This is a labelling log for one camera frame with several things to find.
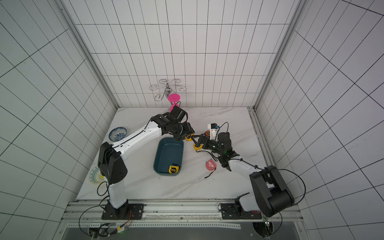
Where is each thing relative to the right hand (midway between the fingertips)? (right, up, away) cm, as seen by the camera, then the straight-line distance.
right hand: (190, 139), depth 82 cm
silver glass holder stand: (-15, +31, +10) cm, 36 cm away
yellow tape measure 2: (0, 0, -1) cm, 1 cm away
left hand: (0, +1, 0) cm, 1 cm away
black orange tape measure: (+12, +2, +19) cm, 22 cm away
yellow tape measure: (-10, -18, +3) cm, 21 cm away
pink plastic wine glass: (-10, +24, +4) cm, 26 cm away
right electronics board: (+37, -42, -11) cm, 57 cm away
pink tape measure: (+12, -16, +6) cm, 21 cm away
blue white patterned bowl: (-51, +1, +19) cm, 55 cm away
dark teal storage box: (-15, -10, +13) cm, 22 cm away
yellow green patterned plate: (-54, -21, +1) cm, 58 cm away
